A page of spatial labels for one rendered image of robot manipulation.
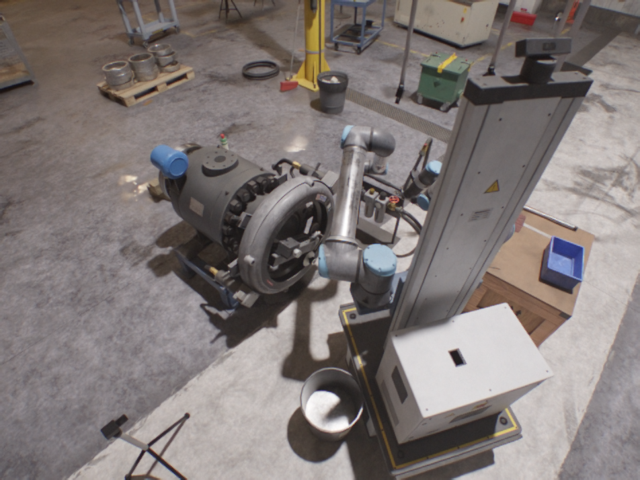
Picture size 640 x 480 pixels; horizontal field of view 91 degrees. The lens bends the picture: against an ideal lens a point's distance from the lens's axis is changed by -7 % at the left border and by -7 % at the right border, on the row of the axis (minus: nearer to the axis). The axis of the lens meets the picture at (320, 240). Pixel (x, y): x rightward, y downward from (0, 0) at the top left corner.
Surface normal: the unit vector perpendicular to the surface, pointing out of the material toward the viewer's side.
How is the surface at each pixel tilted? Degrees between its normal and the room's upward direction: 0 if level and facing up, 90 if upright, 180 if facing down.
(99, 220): 0
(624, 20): 90
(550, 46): 61
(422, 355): 0
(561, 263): 0
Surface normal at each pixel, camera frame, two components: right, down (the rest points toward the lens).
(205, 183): -0.32, -0.28
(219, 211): -0.49, 0.04
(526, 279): 0.00, -0.67
